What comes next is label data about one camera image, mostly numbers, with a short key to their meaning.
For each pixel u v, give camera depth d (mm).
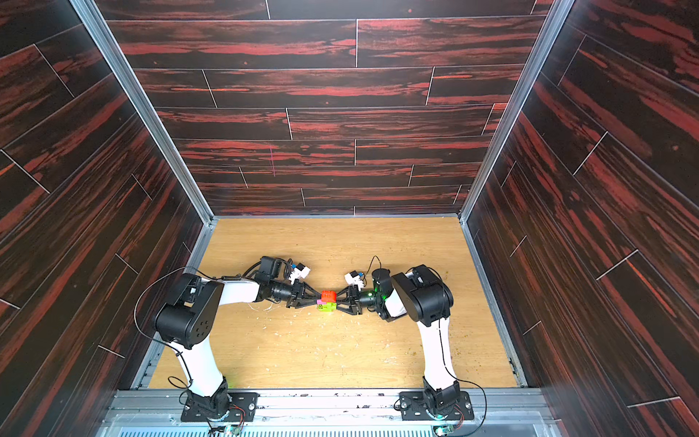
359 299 863
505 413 734
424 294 591
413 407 730
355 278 933
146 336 879
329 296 862
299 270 902
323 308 905
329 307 895
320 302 875
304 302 848
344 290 885
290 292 833
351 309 882
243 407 733
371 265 936
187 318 500
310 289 863
